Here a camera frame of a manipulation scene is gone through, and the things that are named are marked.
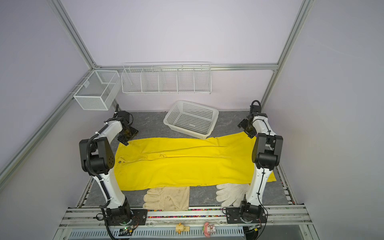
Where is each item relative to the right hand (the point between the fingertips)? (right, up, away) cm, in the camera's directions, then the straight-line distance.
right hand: (243, 128), depth 101 cm
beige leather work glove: (-45, -37, -22) cm, 62 cm away
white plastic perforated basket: (-34, +7, +14) cm, 38 cm away
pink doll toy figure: (-27, -46, -33) cm, 63 cm away
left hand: (-73, -6, -4) cm, 74 cm away
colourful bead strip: (-36, -44, -26) cm, 62 cm away
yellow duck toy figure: (-39, -45, -33) cm, 69 cm away
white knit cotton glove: (-14, -35, -21) cm, 43 cm away
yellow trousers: (-64, -21, -12) cm, 68 cm away
